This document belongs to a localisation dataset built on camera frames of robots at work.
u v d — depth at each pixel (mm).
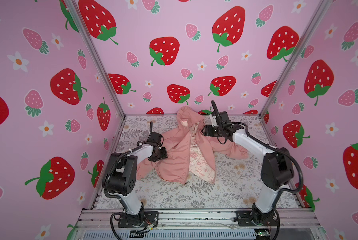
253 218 701
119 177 477
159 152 850
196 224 731
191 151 982
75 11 687
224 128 689
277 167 486
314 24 734
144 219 722
